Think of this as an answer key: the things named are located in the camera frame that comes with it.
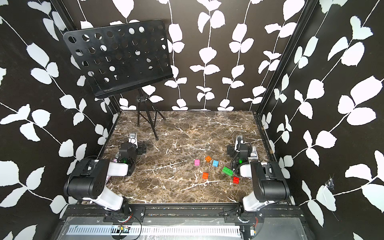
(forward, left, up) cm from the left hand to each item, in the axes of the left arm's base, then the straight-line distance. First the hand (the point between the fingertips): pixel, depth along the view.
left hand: (136, 138), depth 94 cm
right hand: (-4, -66, -1) cm, 66 cm away
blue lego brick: (-16, -50, -7) cm, 53 cm away
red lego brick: (-27, -61, -7) cm, 67 cm away
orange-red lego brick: (-23, -43, -7) cm, 49 cm away
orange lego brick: (-13, -46, -7) cm, 48 cm away
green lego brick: (-21, -57, -7) cm, 61 cm away
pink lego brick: (-14, -39, -7) cm, 42 cm away
